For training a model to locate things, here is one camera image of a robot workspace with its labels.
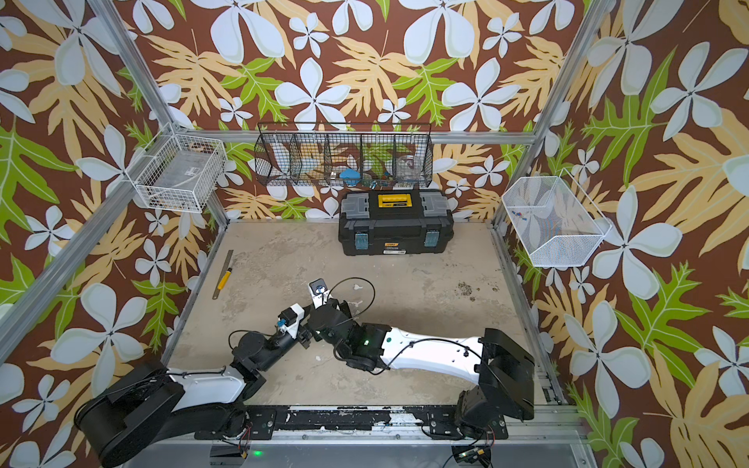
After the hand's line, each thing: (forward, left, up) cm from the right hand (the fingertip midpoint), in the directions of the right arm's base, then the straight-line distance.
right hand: (312, 305), depth 75 cm
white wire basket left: (+35, +41, +15) cm, 56 cm away
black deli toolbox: (+33, -22, -2) cm, 40 cm away
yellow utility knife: (+20, +37, -18) cm, 45 cm away
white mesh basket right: (+24, -70, +7) cm, 74 cm away
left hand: (+1, -2, -2) cm, 3 cm away
